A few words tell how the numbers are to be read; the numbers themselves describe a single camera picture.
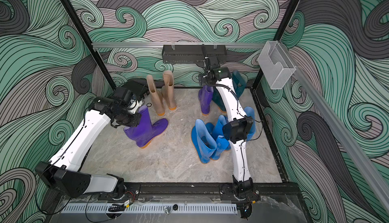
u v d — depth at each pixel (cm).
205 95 88
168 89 88
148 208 70
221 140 65
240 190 63
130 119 64
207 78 65
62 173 38
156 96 86
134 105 63
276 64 78
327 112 56
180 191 75
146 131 82
